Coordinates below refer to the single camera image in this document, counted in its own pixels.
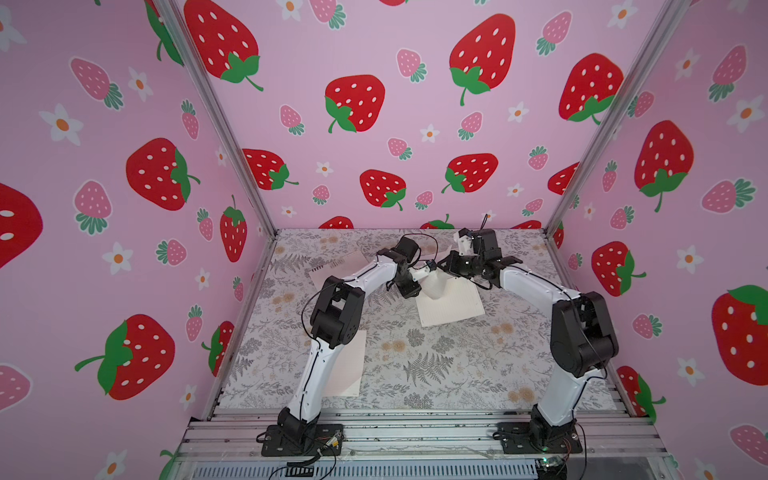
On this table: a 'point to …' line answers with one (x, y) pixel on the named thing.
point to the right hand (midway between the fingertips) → (442, 261)
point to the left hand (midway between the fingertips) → (415, 286)
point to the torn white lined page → (433, 284)
